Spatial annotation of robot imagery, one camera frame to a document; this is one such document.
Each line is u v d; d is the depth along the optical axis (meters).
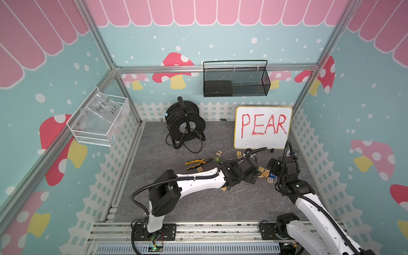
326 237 0.43
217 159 0.99
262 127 0.97
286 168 0.59
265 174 0.92
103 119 0.72
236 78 0.92
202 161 0.97
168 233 0.74
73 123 0.62
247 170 0.60
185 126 0.94
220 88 0.84
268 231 0.74
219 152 1.02
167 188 0.53
